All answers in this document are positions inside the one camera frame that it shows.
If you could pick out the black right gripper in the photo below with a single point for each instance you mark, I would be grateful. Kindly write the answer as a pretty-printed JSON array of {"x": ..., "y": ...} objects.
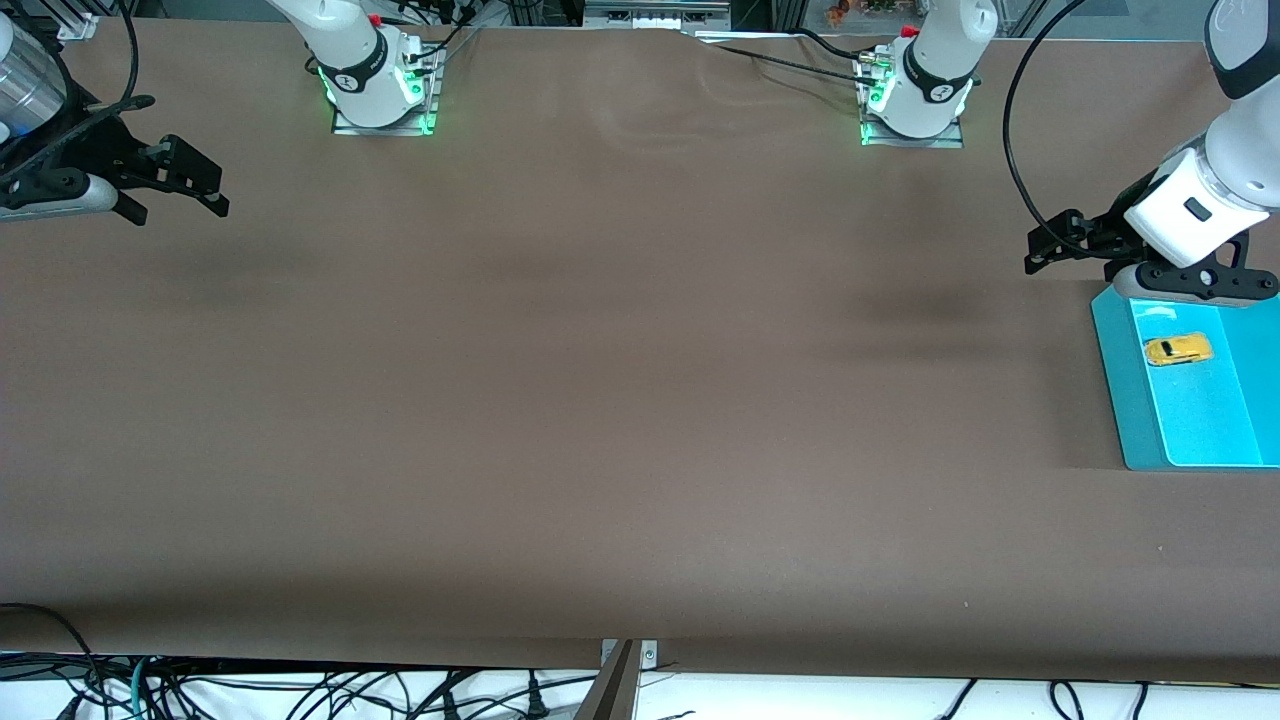
[{"x": 92, "y": 150}]

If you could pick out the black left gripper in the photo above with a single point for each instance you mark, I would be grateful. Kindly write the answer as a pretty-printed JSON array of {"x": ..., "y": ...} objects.
[{"x": 1108, "y": 236}]

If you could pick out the yellow beetle toy car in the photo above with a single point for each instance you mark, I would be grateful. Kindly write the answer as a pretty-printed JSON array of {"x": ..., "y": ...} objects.
[{"x": 1180, "y": 350}]

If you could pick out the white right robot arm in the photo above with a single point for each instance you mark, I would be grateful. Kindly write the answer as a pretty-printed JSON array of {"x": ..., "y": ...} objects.
[{"x": 360, "y": 60}]

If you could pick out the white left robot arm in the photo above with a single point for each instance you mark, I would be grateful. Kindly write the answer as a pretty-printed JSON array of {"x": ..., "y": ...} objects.
[{"x": 1165, "y": 215}]

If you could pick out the aluminium table edge profile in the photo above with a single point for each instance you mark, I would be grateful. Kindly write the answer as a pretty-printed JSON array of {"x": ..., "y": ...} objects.
[{"x": 75, "y": 25}]

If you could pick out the turquoise plastic bin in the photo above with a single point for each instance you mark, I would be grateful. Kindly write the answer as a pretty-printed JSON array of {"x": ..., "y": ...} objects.
[{"x": 1200, "y": 430}]

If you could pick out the colourful background item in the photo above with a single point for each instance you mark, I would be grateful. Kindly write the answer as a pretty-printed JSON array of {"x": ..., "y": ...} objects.
[{"x": 850, "y": 12}]

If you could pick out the brown table cover sheet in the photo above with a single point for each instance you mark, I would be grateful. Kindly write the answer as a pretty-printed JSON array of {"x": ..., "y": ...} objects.
[{"x": 640, "y": 450}]

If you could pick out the white power strip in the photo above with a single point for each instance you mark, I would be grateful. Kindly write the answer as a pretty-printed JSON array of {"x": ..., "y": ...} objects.
[{"x": 655, "y": 14}]

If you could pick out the dark diagonal bar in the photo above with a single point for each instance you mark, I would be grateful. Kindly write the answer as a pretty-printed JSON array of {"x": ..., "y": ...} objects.
[{"x": 610, "y": 695}]

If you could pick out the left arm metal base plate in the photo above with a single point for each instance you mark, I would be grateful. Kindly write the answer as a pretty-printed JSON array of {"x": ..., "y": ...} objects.
[{"x": 912, "y": 142}]

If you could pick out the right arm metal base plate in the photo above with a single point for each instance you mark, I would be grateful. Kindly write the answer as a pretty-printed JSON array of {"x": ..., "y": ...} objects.
[{"x": 385, "y": 130}]

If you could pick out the grey metal table bracket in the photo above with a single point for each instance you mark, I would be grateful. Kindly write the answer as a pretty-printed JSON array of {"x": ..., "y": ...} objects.
[{"x": 650, "y": 655}]

